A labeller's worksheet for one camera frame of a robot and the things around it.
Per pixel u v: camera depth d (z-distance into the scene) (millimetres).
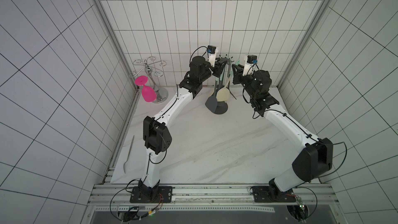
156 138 596
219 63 697
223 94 899
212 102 942
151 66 924
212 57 679
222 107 1057
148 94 929
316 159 424
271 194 659
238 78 669
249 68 624
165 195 728
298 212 687
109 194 745
